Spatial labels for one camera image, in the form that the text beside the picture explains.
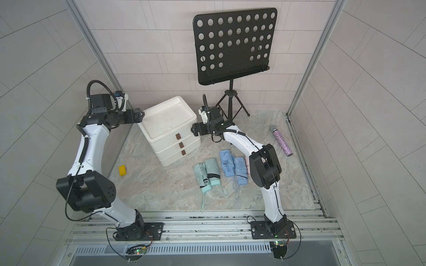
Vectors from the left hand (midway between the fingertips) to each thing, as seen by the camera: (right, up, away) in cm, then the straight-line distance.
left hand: (138, 110), depth 81 cm
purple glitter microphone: (+79, -18, +18) cm, 83 cm away
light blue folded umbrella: (+45, -28, +8) cm, 54 cm away
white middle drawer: (+17, -18, +2) cm, 25 cm away
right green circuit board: (+66, -57, -13) cm, 88 cm away
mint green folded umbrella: (+31, -34, +3) cm, 46 cm away
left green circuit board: (+9, -58, -16) cm, 61 cm away
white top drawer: (+22, -11, 0) cm, 24 cm away
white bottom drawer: (+14, -25, +6) cm, 29 cm away
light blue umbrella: (+52, -31, +6) cm, 61 cm away
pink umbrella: (+55, -27, +10) cm, 62 cm away
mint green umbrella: (+37, -32, +6) cm, 49 cm away
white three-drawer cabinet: (+14, -8, 0) cm, 17 cm away
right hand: (+28, -9, +9) cm, 31 cm away
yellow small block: (-12, -32, +7) cm, 35 cm away
